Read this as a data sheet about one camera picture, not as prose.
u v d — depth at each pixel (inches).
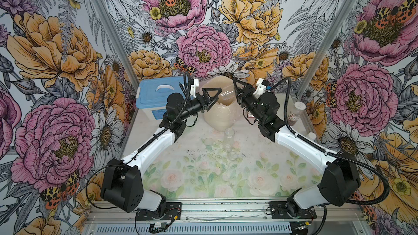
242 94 25.8
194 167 34.5
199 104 25.5
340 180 16.4
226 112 31.6
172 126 23.4
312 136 36.0
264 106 22.3
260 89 27.0
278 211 29.0
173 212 29.4
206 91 24.7
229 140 32.7
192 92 26.0
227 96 27.3
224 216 28.8
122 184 16.4
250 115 25.8
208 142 38.3
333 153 17.9
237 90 26.0
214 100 26.7
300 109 36.9
